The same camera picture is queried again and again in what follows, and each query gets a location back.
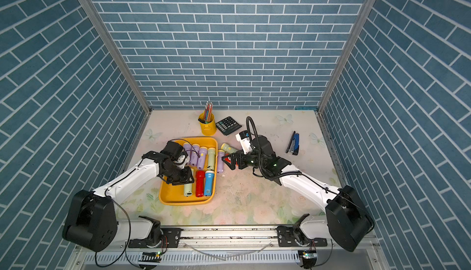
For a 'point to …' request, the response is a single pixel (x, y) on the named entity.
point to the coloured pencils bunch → (208, 109)
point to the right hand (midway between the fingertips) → (231, 156)
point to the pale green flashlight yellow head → (211, 154)
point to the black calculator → (227, 125)
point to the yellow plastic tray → (173, 194)
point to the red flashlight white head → (228, 159)
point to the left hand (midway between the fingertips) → (194, 181)
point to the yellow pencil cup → (208, 128)
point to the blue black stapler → (293, 145)
